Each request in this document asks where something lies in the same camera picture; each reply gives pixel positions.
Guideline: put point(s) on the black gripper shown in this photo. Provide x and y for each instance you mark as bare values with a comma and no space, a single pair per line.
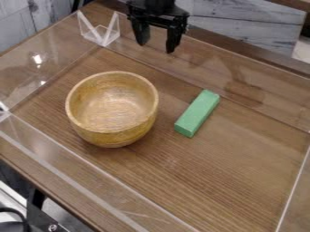
161,13

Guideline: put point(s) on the brown wooden bowl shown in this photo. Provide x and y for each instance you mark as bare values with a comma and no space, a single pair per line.
111,107

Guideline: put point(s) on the green rectangular block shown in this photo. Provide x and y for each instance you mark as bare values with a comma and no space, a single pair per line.
197,113

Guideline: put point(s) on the clear acrylic corner bracket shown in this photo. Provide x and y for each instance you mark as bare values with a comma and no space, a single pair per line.
102,35

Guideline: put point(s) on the clear acrylic tray wall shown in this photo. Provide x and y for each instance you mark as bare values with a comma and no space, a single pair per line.
226,181

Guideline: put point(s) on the black table frame bracket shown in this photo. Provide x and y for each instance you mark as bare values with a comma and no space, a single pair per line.
40,222

